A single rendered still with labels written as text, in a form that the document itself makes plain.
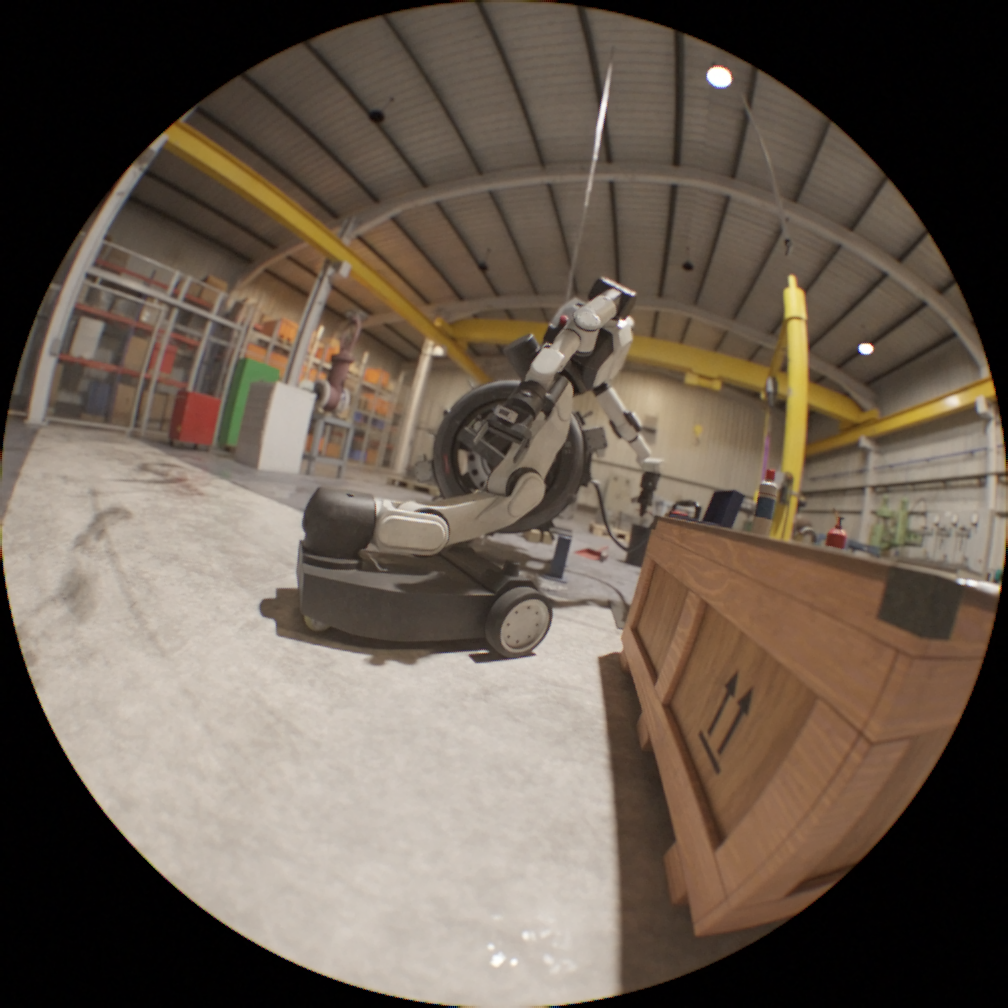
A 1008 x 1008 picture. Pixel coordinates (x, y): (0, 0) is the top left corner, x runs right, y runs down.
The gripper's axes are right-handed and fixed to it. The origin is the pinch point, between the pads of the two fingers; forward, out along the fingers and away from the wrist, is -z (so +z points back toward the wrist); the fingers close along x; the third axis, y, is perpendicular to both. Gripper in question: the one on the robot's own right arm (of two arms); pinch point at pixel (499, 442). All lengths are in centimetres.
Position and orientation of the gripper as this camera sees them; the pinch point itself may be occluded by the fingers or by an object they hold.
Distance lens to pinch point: 86.9
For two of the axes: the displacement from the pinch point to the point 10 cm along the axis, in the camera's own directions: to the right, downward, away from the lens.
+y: -0.1, 3.7, 9.3
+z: 4.8, -8.1, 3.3
